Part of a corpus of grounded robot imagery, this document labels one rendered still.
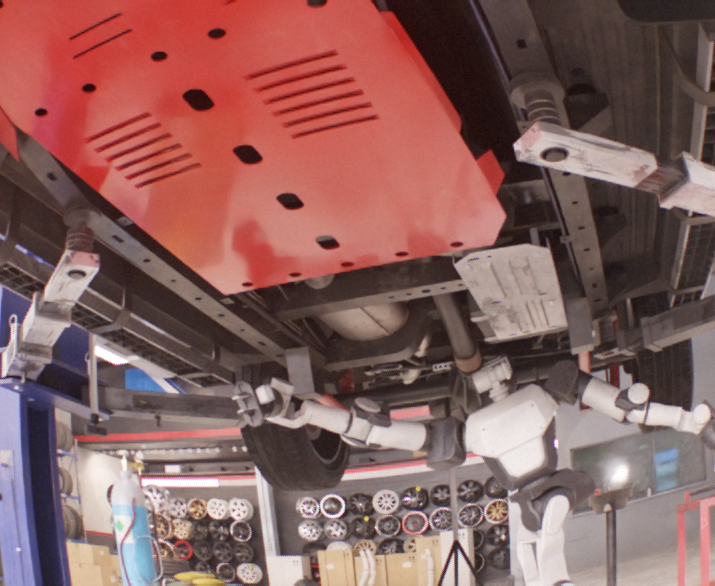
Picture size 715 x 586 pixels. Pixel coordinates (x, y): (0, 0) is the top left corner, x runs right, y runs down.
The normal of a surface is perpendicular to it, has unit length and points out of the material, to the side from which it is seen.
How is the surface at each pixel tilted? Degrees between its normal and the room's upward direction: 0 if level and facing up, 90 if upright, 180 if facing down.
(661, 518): 90
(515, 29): 170
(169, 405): 90
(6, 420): 90
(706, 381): 90
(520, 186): 180
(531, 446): 102
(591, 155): 180
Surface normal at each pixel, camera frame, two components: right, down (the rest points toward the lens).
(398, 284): -0.30, -0.29
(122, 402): 0.36, -0.33
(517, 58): 0.04, 0.89
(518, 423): -0.18, -0.10
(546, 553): 0.52, 0.09
